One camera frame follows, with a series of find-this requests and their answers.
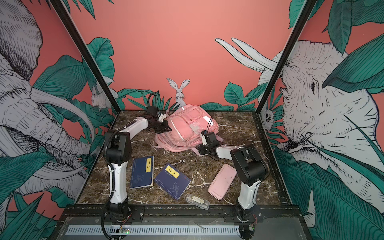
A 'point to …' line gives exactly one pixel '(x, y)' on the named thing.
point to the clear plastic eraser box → (197, 201)
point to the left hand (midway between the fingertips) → (172, 126)
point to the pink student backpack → (187, 124)
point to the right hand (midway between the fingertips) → (198, 145)
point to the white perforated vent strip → (153, 230)
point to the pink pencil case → (222, 182)
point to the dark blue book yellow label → (173, 180)
